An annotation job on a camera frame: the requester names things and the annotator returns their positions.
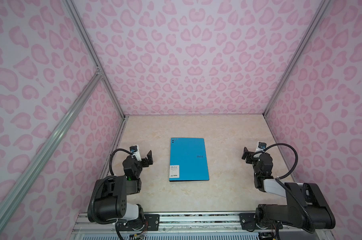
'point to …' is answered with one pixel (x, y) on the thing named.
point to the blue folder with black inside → (188, 160)
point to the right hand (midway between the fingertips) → (253, 147)
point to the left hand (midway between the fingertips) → (144, 149)
